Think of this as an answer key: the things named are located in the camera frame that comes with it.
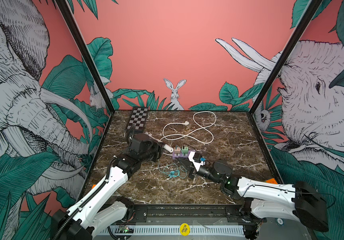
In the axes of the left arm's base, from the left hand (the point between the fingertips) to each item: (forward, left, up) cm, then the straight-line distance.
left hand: (169, 141), depth 74 cm
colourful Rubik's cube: (-16, -56, -19) cm, 61 cm away
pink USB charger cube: (+4, -5, -18) cm, 19 cm away
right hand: (-10, -5, +2) cm, 11 cm away
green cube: (+4, -10, -18) cm, 21 cm away
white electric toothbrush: (-2, +1, -2) cm, 3 cm away
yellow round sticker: (-35, -7, -23) cm, 43 cm away
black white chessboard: (+35, +24, -21) cm, 47 cm away
